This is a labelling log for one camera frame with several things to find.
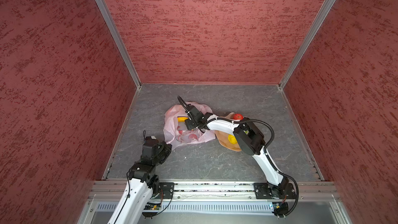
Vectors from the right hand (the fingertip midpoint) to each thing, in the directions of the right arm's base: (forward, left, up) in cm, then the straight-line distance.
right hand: (190, 124), depth 98 cm
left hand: (-18, +8, +5) cm, 20 cm away
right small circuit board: (-46, -45, -4) cm, 64 cm away
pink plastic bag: (-10, +7, +7) cm, 14 cm away
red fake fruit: (0, -30, +9) cm, 31 cm away
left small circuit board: (-43, +17, -1) cm, 46 cm away
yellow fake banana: (0, +5, +7) cm, 9 cm away
